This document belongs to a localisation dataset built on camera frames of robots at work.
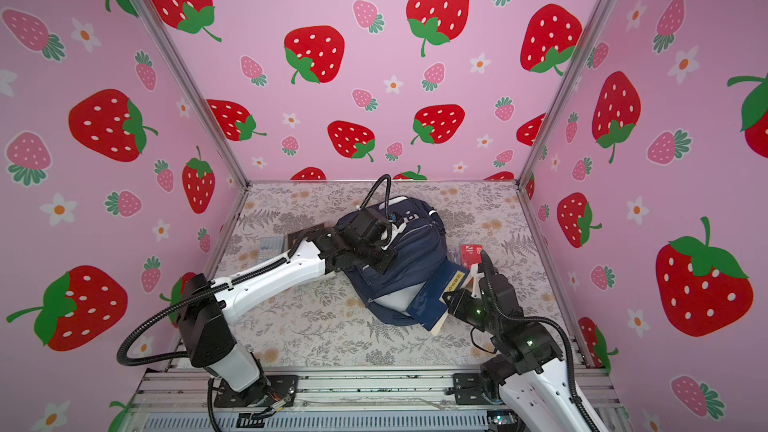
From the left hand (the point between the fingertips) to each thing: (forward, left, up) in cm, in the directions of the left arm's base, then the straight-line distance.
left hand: (397, 254), depth 79 cm
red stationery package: (+12, -25, -19) cm, 33 cm away
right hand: (-11, -11, -2) cm, 15 cm away
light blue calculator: (+13, +44, -17) cm, 49 cm away
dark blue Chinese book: (-11, -8, -9) cm, 16 cm away
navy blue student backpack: (+3, -6, +1) cm, 7 cm away
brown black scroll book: (+16, +36, -16) cm, 42 cm away
